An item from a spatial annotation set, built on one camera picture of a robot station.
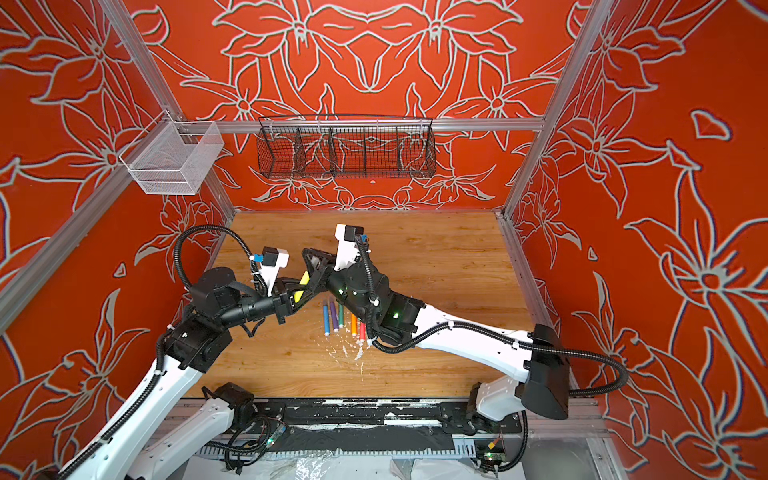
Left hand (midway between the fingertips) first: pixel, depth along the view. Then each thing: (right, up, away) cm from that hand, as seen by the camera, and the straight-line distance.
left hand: (314, 282), depth 63 cm
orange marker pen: (+6, -17, +25) cm, 31 cm away
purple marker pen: (0, -15, +27) cm, 30 cm away
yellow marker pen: (-1, +1, -3) cm, 3 cm away
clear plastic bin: (-52, +35, +29) cm, 69 cm away
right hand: (-3, +5, -4) cm, 7 cm away
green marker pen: (+2, -14, +27) cm, 30 cm away
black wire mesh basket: (-4, +41, +37) cm, 56 cm away
